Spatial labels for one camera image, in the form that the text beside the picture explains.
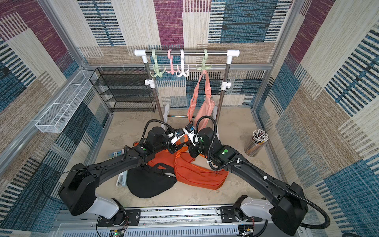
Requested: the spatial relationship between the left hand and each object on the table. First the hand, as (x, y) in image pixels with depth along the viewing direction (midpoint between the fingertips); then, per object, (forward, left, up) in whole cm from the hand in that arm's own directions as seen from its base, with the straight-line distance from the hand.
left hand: (181, 134), depth 82 cm
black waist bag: (-20, +19, -18) cm, 33 cm away
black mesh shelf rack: (+41, +43, +1) cm, 59 cm away
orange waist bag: (-7, +7, -13) cm, 16 cm away
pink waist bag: (+24, -13, -5) cm, 28 cm away
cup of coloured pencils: (-3, -42, -1) cm, 42 cm away
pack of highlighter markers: (-2, +42, -17) cm, 45 cm away
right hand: (-7, -5, +1) cm, 9 cm away
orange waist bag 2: (-16, -3, -14) cm, 21 cm away
